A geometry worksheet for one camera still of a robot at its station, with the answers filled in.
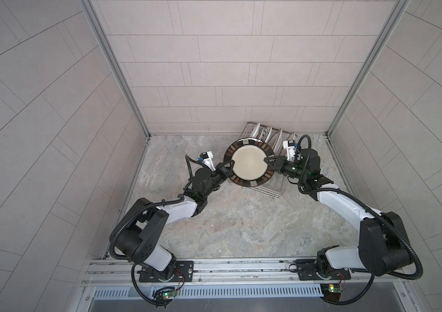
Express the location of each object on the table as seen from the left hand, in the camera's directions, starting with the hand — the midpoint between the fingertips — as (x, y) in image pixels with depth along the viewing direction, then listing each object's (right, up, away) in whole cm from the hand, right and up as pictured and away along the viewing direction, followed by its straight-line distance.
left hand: (240, 161), depth 79 cm
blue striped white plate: (+13, +8, +12) cm, 19 cm away
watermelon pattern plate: (+8, +14, +14) cm, 21 cm away
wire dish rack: (+16, +10, +8) cm, 21 cm away
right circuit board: (+32, -46, -12) cm, 57 cm away
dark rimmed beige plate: (+4, -3, -2) cm, 5 cm away
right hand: (+9, 0, 0) cm, 10 cm away
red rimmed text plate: (+27, +11, +21) cm, 36 cm away
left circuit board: (-26, -44, -15) cm, 53 cm away
